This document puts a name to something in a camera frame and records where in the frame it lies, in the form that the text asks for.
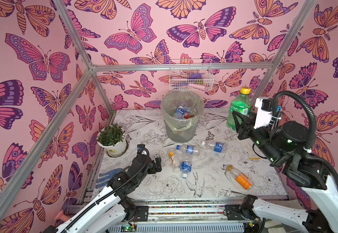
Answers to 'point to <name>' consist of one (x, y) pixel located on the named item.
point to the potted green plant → (111, 138)
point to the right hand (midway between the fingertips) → (240, 110)
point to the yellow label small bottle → (176, 168)
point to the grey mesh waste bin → (183, 130)
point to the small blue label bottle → (179, 113)
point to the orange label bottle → (239, 179)
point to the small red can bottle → (186, 115)
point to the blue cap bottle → (185, 165)
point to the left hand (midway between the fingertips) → (155, 158)
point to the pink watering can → (60, 216)
